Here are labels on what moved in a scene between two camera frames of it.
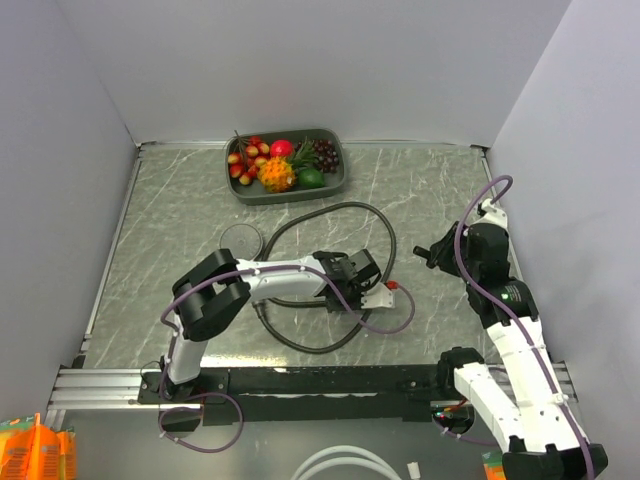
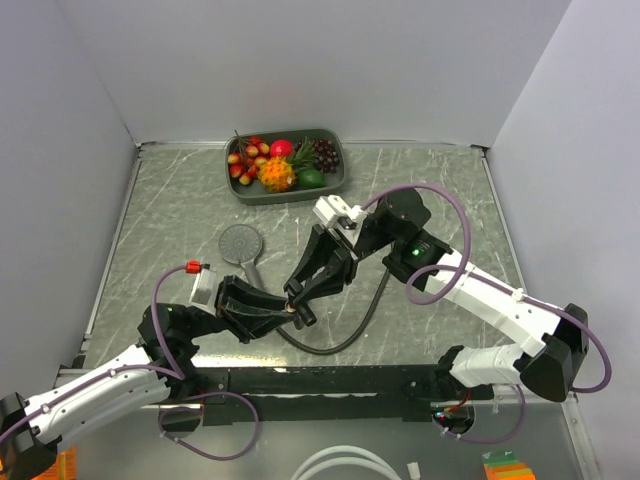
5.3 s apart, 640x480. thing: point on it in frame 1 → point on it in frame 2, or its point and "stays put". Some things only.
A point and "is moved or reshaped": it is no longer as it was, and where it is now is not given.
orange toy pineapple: [278, 174] stays put
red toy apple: [281, 148] stays put
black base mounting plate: [301, 395] stays put
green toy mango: [311, 178] stays put
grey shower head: [244, 241] stays put
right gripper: [441, 253] → [341, 271]
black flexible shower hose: [322, 305] is moved or reshaped
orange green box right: [493, 465] stays put
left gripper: [357, 303] → [236, 300]
